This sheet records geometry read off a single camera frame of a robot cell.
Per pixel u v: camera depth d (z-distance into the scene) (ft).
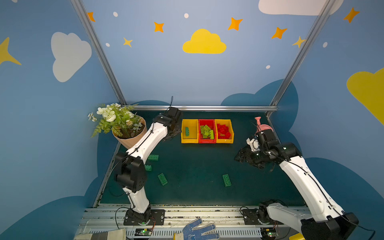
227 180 2.82
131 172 1.50
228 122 3.55
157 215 2.49
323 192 1.35
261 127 3.29
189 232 2.30
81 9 2.27
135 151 1.59
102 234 2.27
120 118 2.59
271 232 2.35
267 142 1.85
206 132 3.44
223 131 3.47
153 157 3.08
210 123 3.50
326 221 1.24
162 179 2.82
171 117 2.22
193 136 3.52
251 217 2.46
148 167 2.96
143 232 2.32
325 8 2.31
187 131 3.62
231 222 2.42
